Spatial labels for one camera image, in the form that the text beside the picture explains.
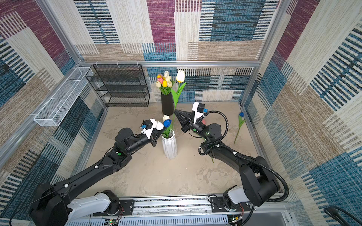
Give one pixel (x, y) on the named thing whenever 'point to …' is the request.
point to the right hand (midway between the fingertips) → (173, 112)
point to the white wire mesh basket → (54, 111)
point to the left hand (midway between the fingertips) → (165, 124)
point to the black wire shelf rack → (120, 85)
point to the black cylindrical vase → (167, 104)
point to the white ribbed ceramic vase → (169, 145)
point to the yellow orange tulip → (159, 76)
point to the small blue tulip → (241, 122)
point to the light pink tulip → (168, 78)
